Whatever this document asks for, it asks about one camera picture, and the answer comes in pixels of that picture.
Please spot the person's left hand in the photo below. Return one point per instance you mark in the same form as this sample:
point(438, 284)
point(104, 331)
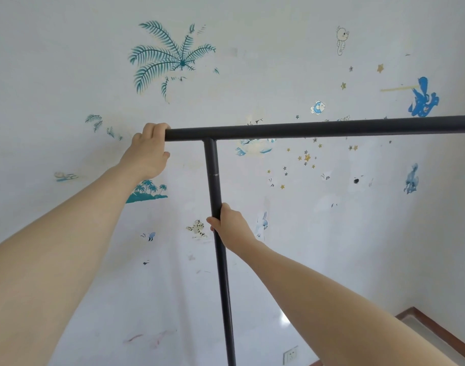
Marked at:
point(146, 158)

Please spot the person's right hand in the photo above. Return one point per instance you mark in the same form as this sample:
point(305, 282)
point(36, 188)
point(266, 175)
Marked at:
point(234, 230)

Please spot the blue whale sticker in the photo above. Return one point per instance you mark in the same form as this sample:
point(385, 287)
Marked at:
point(255, 147)

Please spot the small blue beige sticker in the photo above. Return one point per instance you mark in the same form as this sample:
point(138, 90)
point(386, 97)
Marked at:
point(64, 176)

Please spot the small bird sticker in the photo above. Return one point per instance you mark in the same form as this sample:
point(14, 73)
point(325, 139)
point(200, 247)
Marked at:
point(151, 236)

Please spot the teal palm leaf sticker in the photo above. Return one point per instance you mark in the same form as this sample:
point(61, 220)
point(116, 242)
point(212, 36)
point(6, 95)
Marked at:
point(182, 64)

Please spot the tiger sticker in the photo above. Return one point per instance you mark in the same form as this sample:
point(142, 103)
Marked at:
point(197, 227)

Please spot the pale yellow tape strip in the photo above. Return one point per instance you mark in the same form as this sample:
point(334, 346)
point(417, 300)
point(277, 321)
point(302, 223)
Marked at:
point(400, 88)

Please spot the scatter of gold star stickers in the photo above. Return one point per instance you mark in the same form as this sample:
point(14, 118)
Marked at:
point(380, 68)

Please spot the blue mushroom sticker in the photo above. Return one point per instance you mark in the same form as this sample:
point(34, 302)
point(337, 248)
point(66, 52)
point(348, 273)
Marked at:
point(411, 181)

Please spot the small fish sticker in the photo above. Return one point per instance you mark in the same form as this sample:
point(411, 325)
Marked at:
point(318, 107)

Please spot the small teal leaves sticker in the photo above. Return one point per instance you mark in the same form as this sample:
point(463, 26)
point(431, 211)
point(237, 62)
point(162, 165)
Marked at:
point(93, 118)

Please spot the seahorse sticker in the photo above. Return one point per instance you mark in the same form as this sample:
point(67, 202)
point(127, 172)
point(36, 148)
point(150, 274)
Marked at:
point(341, 34)

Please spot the person's right forearm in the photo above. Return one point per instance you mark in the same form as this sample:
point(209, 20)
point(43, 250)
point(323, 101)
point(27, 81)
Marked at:
point(331, 312)

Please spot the teal island sticker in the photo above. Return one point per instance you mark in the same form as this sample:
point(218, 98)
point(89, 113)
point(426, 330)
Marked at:
point(144, 197)

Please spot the person's left forearm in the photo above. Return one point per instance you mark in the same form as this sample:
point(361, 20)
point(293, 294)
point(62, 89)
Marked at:
point(45, 263)

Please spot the white wall socket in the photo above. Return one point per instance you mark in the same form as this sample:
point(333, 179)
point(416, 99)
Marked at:
point(290, 355)

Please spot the blue dolphin sticker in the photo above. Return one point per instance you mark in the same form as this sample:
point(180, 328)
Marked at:
point(423, 102)

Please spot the rabbit sticker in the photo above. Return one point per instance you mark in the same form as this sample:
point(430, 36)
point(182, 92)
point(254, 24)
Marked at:
point(263, 224)

